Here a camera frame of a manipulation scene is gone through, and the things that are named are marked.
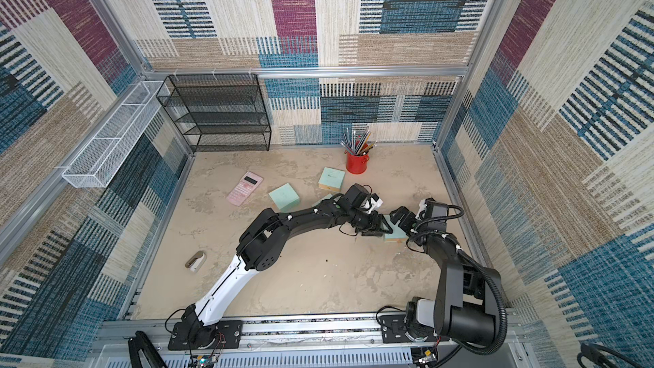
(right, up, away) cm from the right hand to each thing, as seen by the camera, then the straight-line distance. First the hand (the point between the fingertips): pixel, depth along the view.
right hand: (400, 223), depth 92 cm
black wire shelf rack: (-72, +44, +17) cm, 86 cm away
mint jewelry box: (-42, +8, +8) cm, 43 cm away
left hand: (-4, -3, -4) cm, 6 cm away
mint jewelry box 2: (-24, +15, +13) cm, 32 cm away
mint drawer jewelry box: (-2, -2, -5) cm, 6 cm away
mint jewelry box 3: (-25, +9, +9) cm, 28 cm away
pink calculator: (-59, +12, +13) cm, 62 cm away
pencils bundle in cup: (-14, +29, +17) cm, 36 cm away
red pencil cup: (-13, +21, +18) cm, 31 cm away
